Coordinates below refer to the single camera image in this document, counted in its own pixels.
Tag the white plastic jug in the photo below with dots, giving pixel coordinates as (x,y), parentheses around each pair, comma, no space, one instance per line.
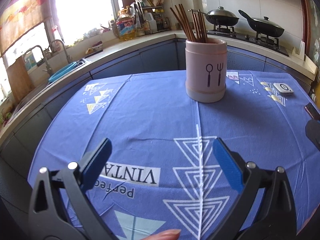
(150,23)

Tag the tall metal faucet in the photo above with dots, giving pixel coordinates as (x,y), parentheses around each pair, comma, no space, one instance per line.
(63,48)

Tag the wooden cutting board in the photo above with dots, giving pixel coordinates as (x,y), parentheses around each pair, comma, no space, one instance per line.
(18,80)

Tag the bundle of wooden chopsticks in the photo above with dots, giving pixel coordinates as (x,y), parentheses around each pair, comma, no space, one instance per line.
(184,22)

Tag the window blind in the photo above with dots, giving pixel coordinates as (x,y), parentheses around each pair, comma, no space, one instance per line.
(22,12)

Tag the red wooden chopstick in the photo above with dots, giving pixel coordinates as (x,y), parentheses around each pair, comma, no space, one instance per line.
(179,22)

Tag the blue printed tablecloth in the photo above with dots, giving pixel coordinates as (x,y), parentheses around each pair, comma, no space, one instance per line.
(150,120)

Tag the glass door with wooden frame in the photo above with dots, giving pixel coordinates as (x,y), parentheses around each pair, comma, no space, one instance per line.
(311,17)

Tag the gas stove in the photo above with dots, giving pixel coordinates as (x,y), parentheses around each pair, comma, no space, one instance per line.
(250,40)

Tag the pink ceramic utensil holder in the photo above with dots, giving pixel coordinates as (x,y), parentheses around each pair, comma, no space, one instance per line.
(206,72)

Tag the angular metal faucet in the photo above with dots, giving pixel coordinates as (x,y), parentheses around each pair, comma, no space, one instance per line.
(43,55)

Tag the cooking oil bottle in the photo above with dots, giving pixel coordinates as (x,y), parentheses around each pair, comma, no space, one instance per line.
(126,27)

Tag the black wok with dark lid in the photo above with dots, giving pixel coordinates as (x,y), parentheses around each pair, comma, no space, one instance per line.
(266,26)

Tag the white square device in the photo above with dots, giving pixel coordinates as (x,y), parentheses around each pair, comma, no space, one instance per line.
(283,89)

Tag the white plastic holder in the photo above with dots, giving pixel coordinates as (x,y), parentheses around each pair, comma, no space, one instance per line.
(300,50)

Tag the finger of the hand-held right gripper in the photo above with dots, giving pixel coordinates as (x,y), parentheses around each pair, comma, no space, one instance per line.
(314,135)

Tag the black wok with steel lid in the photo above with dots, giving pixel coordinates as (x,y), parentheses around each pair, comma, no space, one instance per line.
(222,16)

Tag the metal spice rack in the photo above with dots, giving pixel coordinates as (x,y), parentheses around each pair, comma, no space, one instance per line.
(162,20)

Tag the blue plastic basin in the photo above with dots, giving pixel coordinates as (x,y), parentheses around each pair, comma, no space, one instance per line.
(62,71)

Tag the person's left hand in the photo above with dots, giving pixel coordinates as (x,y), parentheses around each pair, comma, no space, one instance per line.
(166,235)

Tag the smartphone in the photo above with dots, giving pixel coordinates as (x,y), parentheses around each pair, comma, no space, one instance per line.
(312,111)

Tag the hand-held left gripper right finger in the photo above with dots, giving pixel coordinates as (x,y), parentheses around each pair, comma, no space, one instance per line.
(227,165)

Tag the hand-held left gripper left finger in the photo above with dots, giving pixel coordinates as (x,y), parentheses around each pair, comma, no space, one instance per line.
(97,162)

